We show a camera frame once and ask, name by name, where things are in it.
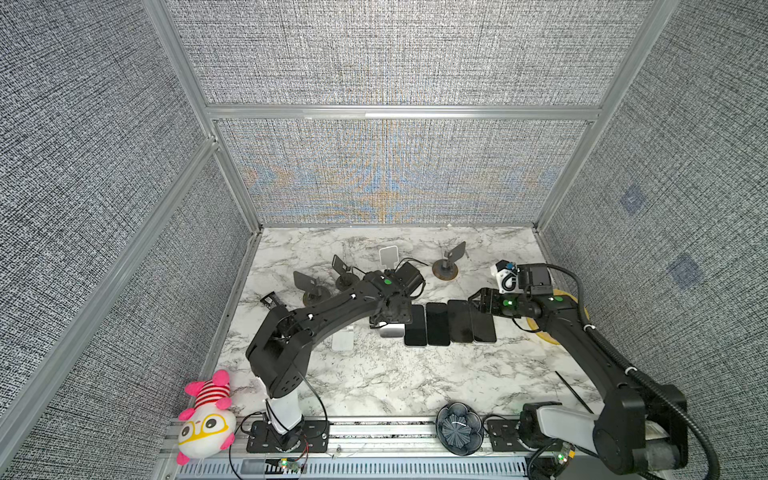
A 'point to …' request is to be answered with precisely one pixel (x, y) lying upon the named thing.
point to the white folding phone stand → (343, 341)
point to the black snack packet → (270, 301)
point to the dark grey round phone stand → (347, 276)
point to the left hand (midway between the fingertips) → (398, 317)
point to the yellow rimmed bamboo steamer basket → (545, 336)
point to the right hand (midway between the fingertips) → (478, 299)
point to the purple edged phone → (393, 330)
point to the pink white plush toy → (207, 428)
